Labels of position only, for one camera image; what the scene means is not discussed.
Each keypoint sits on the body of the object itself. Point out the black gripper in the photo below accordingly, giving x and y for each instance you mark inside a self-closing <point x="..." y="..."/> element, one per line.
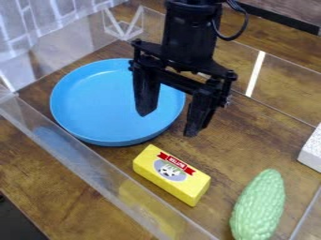
<point x="181" y="62"/>

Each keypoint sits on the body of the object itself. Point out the clear acrylic back wall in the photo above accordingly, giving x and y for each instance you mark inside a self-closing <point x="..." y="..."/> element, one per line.
<point x="273" y="84"/>

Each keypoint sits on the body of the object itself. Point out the blue round tray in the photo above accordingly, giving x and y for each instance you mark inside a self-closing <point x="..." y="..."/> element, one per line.
<point x="91" y="103"/>

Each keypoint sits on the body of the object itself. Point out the yellow butter block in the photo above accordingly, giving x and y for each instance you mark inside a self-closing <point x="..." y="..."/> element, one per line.
<point x="170" y="173"/>

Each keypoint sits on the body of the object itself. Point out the clear acrylic wall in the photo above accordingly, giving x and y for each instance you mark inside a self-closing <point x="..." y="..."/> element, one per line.
<point x="273" y="84"/>
<point x="140" y="204"/>

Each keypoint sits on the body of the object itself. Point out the white foam block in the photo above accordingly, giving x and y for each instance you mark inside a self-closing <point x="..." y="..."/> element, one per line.
<point x="309" y="154"/>

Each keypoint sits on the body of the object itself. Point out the clear acrylic front wall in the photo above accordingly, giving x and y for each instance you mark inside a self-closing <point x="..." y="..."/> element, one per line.
<point x="140" y="204"/>

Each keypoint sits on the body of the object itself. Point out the green bitter gourd toy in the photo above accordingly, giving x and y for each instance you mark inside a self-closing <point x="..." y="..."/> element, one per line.
<point x="260" y="207"/>

